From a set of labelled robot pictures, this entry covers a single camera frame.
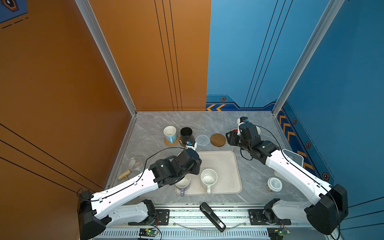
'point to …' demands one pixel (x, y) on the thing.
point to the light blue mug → (170, 134)
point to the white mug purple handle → (183, 184)
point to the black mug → (186, 135)
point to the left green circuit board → (148, 232)
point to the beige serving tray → (225, 164)
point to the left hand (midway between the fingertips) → (200, 160)
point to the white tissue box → (293, 157)
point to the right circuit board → (281, 231)
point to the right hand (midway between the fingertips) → (228, 134)
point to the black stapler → (204, 207)
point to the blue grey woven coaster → (202, 140)
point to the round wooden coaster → (218, 140)
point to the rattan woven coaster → (172, 144)
